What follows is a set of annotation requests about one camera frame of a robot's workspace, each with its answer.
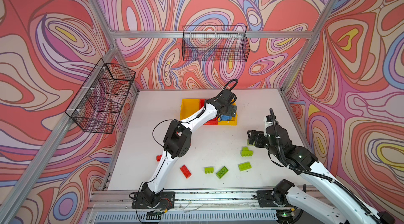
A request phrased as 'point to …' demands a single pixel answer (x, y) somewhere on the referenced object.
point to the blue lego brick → (225, 118)
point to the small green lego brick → (249, 144)
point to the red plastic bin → (213, 121)
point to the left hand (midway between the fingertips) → (230, 108)
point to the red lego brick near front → (185, 171)
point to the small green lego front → (209, 170)
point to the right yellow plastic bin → (233, 121)
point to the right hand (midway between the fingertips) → (257, 136)
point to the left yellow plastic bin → (189, 107)
